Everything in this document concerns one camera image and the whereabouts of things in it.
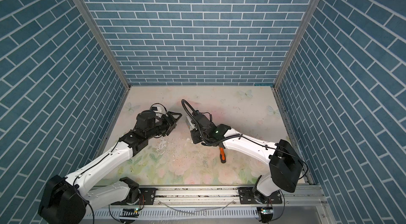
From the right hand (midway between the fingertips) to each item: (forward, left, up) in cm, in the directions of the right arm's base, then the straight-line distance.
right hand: (191, 132), depth 81 cm
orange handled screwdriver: (-7, -17, -12) cm, 22 cm away
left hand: (+3, +5, +6) cm, 9 cm away
